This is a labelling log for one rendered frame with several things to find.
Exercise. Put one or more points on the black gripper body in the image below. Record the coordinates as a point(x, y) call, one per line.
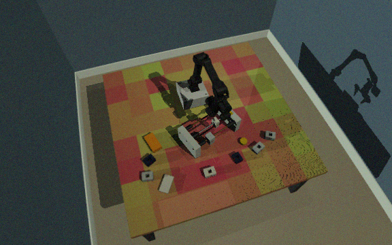
point(223, 116)

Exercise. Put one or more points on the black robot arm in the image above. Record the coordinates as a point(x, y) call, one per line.
point(218, 86)

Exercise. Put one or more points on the orange rectangular block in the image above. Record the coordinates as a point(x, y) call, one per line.
point(153, 142)

